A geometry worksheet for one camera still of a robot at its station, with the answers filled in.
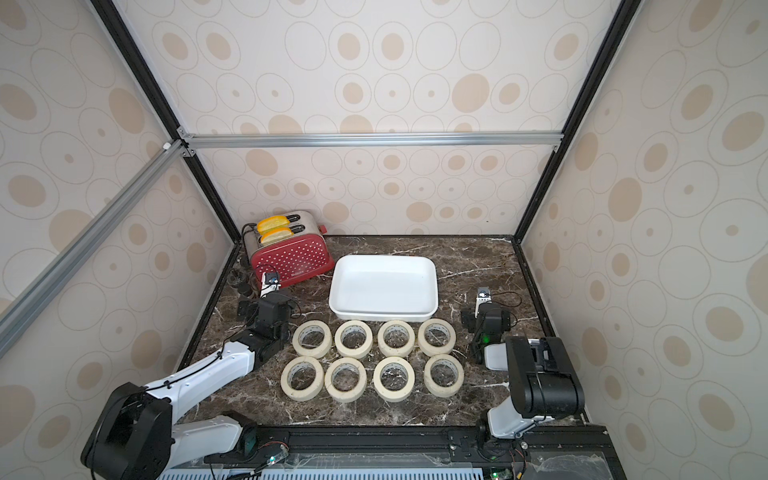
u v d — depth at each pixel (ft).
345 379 2.80
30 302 1.72
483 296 2.68
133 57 2.40
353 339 3.02
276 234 3.03
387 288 3.48
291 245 3.08
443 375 2.80
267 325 2.14
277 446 2.39
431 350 2.89
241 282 3.10
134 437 1.32
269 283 2.37
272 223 3.14
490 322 2.38
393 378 2.80
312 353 2.86
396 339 3.04
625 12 2.21
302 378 2.80
